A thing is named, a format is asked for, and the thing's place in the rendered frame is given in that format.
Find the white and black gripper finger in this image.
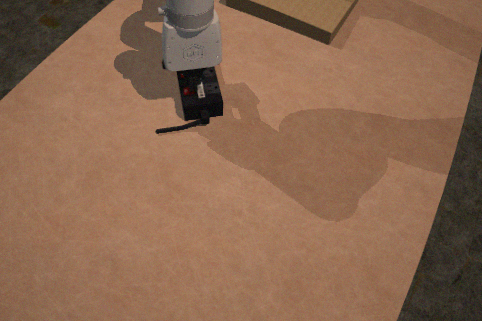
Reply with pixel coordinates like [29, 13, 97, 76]
[162, 61, 193, 92]
[192, 67, 208, 91]

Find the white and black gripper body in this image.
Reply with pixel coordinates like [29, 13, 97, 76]
[162, 10, 222, 71]

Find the black power strip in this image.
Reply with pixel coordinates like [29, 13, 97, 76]
[156, 67, 223, 133]

